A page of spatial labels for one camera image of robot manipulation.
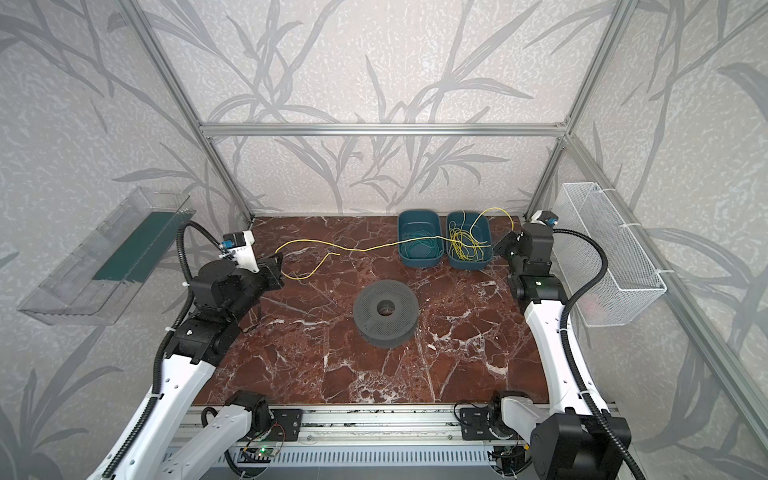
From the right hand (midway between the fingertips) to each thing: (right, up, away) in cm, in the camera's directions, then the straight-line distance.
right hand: (508, 222), depth 77 cm
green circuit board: (-63, -57, -5) cm, 86 cm away
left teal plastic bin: (-21, +2, +40) cm, 45 cm away
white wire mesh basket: (+18, -14, -17) cm, 29 cm away
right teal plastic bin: (-3, -4, +35) cm, 35 cm away
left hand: (-56, -6, -7) cm, 56 cm away
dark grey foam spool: (-34, -30, +7) cm, 46 cm away
